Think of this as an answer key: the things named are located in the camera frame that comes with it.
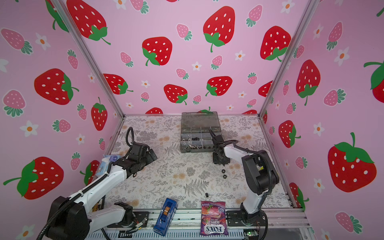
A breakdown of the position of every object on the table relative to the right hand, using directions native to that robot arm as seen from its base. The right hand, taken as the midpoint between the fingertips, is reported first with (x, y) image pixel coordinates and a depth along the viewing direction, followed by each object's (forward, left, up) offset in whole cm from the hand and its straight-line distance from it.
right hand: (218, 160), depth 95 cm
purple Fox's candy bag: (-34, +1, +2) cm, 34 cm away
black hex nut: (-7, -3, 0) cm, 7 cm away
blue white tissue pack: (-16, +67, +8) cm, 70 cm away
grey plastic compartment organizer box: (+16, +17, +3) cm, 24 cm away
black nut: (-10, -4, 0) cm, 11 cm away
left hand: (-8, +41, +11) cm, 43 cm away
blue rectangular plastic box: (-36, +24, +6) cm, 44 cm away
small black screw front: (-22, +6, 0) cm, 23 cm away
